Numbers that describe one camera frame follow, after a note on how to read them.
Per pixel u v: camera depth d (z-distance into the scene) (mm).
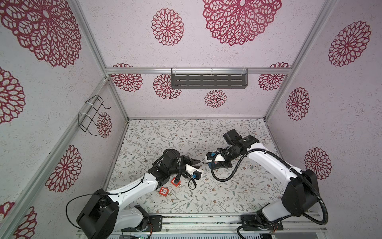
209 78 939
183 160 709
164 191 832
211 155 660
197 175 637
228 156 684
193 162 706
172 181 870
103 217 403
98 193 436
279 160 487
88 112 759
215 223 758
